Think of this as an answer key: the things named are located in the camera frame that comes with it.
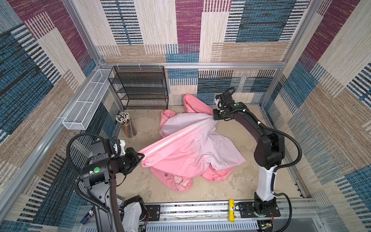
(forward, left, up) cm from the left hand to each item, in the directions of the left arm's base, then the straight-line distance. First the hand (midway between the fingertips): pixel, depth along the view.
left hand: (143, 153), depth 65 cm
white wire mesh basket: (+16, +32, +7) cm, 36 cm away
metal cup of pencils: (+28, +18, -8) cm, 34 cm away
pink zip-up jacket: (+13, -22, -13) cm, 29 cm away
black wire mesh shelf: (+59, +14, -8) cm, 61 cm away
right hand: (+31, -39, -11) cm, 51 cm away
